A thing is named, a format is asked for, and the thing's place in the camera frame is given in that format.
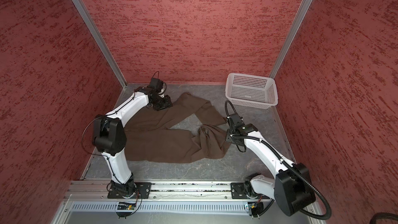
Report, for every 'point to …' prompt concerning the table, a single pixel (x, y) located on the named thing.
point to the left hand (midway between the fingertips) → (169, 108)
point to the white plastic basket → (257, 91)
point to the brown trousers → (153, 136)
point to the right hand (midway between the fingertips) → (230, 141)
